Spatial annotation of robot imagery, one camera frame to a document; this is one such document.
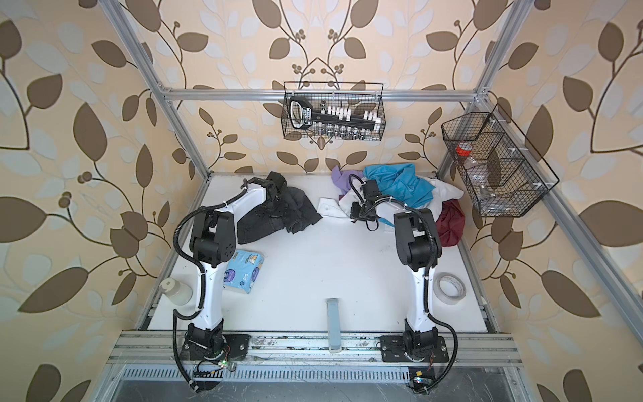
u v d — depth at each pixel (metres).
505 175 0.73
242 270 0.86
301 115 0.86
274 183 0.80
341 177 1.16
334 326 0.77
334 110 0.83
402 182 0.99
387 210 0.74
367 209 0.81
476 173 0.71
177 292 0.79
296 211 1.01
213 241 0.59
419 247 0.57
